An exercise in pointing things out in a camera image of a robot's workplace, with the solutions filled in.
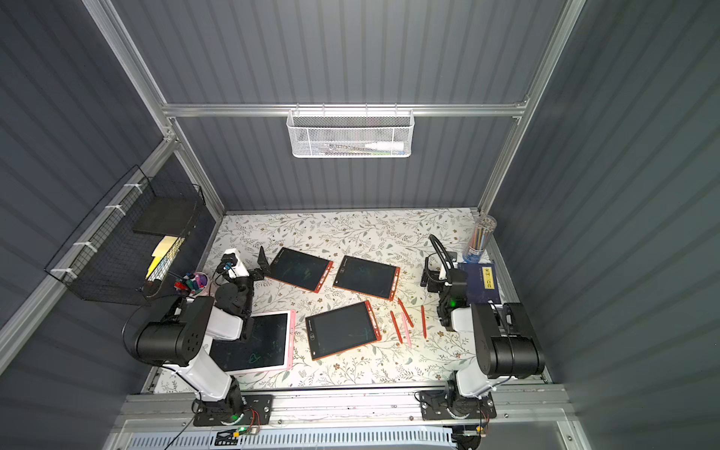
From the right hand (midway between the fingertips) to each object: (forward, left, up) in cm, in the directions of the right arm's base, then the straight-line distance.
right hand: (445, 268), depth 94 cm
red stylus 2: (-13, +14, -7) cm, 20 cm away
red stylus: (-18, +17, -8) cm, 26 cm away
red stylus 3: (-16, +8, -7) cm, 19 cm away
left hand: (-2, +63, +12) cm, 64 cm away
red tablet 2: (+1, +24, -9) cm, 26 cm away
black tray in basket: (+6, +87, +19) cm, 90 cm away
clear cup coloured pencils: (+8, -12, +10) cm, 17 cm away
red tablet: (+4, +51, -7) cm, 52 cm away
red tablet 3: (-18, +35, -8) cm, 40 cm away
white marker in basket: (+32, +20, +27) cm, 46 cm away
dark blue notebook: (-2, -13, -6) cm, 15 cm away
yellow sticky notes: (-15, +74, +27) cm, 80 cm away
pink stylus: (-18, +14, -8) cm, 24 cm away
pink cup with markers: (-10, +79, +6) cm, 80 cm away
